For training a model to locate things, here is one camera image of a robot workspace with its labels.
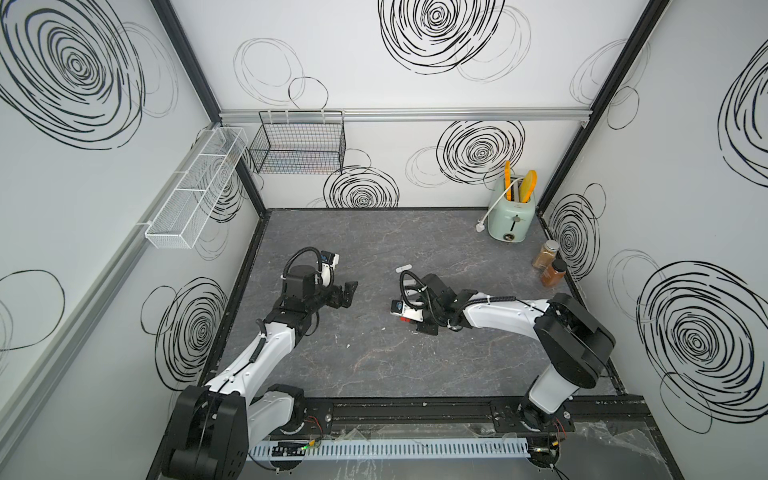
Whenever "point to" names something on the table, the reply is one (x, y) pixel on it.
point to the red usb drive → (402, 318)
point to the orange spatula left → (507, 180)
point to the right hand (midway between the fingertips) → (414, 315)
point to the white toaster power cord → (480, 225)
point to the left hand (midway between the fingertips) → (340, 278)
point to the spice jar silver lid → (546, 254)
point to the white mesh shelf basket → (181, 217)
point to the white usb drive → (400, 269)
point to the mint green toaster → (511, 220)
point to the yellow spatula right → (528, 186)
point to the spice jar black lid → (559, 265)
